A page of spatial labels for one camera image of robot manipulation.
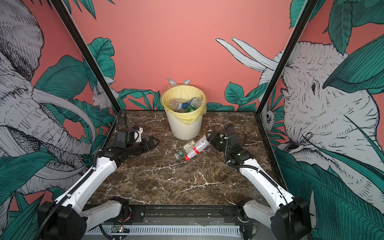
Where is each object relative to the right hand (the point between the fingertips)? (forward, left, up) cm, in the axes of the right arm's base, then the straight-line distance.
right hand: (204, 133), depth 77 cm
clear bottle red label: (-7, +4, -4) cm, 9 cm away
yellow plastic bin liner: (+34, +11, 0) cm, 36 cm away
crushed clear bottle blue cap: (+22, +19, 0) cm, 29 cm away
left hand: (-2, +27, -5) cm, 28 cm away
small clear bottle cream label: (+2, +11, -19) cm, 22 cm away
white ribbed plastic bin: (+11, +12, -14) cm, 22 cm away
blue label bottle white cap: (+25, +5, -1) cm, 25 cm away
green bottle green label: (+26, +9, -7) cm, 28 cm away
